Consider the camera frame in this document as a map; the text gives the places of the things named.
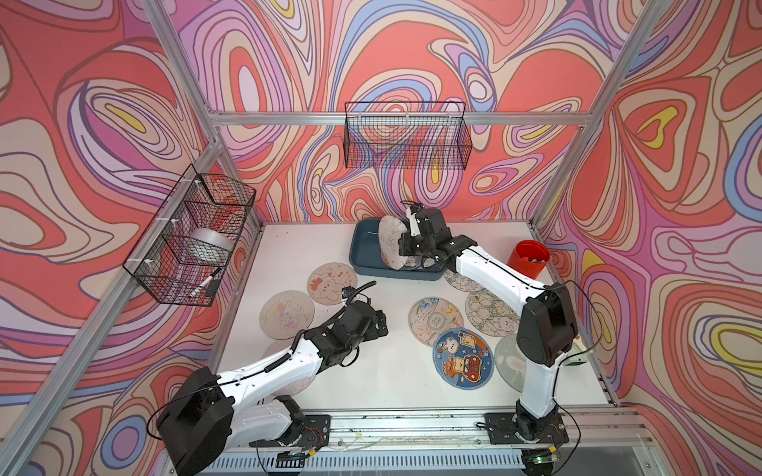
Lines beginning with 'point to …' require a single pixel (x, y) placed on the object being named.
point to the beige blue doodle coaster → (429, 317)
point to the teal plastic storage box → (365, 257)
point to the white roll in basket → (207, 246)
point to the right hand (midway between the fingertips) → (400, 247)
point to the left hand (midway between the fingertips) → (379, 322)
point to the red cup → (529, 258)
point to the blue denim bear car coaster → (463, 358)
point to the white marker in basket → (208, 281)
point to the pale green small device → (576, 347)
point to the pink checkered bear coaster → (326, 281)
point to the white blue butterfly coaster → (390, 231)
